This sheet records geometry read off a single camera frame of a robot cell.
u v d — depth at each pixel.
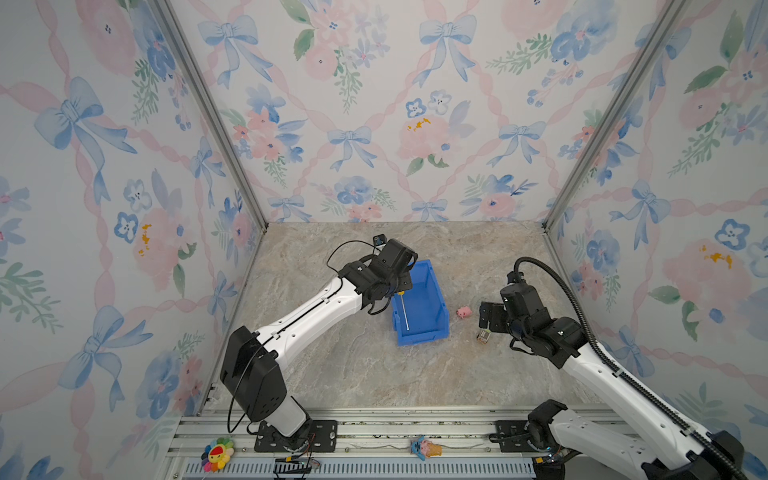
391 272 0.59
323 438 0.74
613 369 0.47
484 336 0.88
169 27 0.70
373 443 0.74
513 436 0.73
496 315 0.70
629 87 0.81
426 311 0.97
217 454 0.70
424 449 0.70
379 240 0.71
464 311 0.95
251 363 0.41
